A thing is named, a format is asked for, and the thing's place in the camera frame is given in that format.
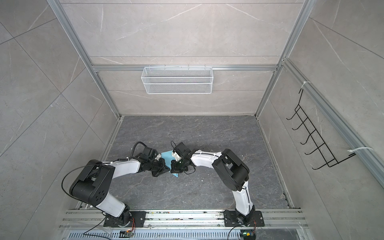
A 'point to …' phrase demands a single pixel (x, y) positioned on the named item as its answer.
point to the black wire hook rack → (329, 159)
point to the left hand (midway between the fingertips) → (170, 166)
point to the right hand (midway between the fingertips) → (171, 171)
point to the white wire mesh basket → (177, 80)
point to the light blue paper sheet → (168, 156)
